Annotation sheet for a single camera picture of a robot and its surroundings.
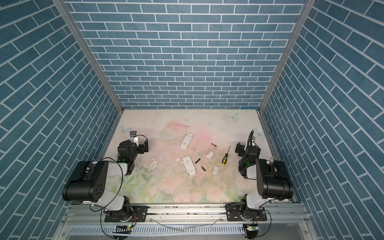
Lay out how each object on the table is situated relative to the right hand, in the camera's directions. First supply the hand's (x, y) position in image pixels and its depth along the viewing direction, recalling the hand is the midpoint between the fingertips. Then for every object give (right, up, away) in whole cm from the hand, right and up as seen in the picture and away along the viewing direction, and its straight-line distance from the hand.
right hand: (247, 142), depth 94 cm
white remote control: (-39, 0, +8) cm, 40 cm away
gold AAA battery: (-21, -2, +7) cm, 22 cm away
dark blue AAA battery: (-28, -15, -5) cm, 32 cm away
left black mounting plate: (-60, -33, -20) cm, 72 cm away
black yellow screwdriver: (-15, -10, -2) cm, 18 cm away
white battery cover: (-23, -8, +1) cm, 25 cm away
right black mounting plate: (-14, -33, -20) cm, 41 cm away
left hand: (-68, +2, 0) cm, 68 cm away
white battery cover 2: (-20, -16, -5) cm, 26 cm away
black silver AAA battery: (-31, -11, -1) cm, 33 cm away
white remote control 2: (-36, -14, -4) cm, 39 cm away
